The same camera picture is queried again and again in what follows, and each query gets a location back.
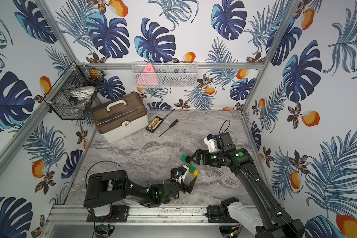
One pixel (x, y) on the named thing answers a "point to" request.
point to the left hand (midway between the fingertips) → (190, 171)
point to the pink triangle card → (148, 77)
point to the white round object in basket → (83, 92)
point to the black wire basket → (71, 97)
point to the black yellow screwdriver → (175, 122)
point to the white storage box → (120, 117)
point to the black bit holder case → (154, 124)
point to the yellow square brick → (195, 174)
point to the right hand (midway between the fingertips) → (199, 158)
